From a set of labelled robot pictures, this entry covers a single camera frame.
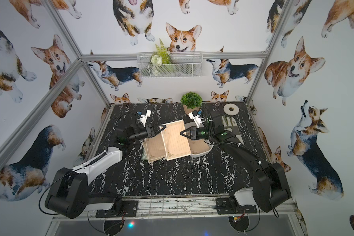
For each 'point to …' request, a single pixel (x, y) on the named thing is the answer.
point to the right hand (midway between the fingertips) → (179, 133)
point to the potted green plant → (191, 101)
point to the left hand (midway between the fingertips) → (167, 126)
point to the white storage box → (211, 146)
